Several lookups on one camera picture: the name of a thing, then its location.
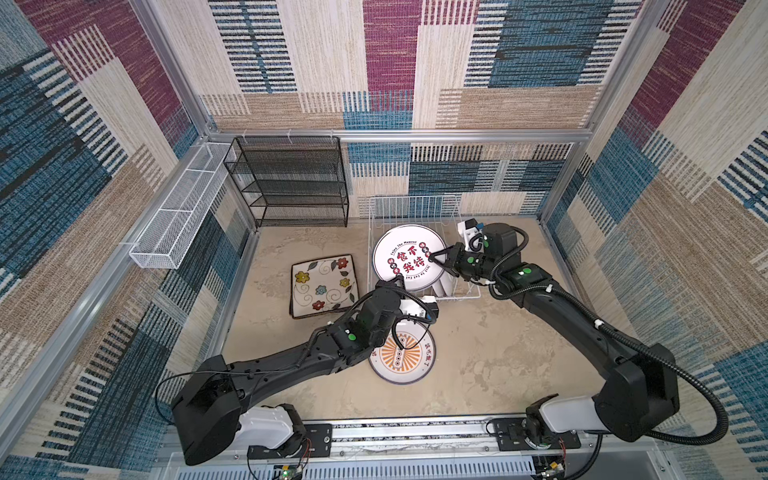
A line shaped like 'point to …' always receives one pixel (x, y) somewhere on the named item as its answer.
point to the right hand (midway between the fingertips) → (429, 261)
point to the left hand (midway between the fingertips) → (394, 268)
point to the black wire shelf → (291, 180)
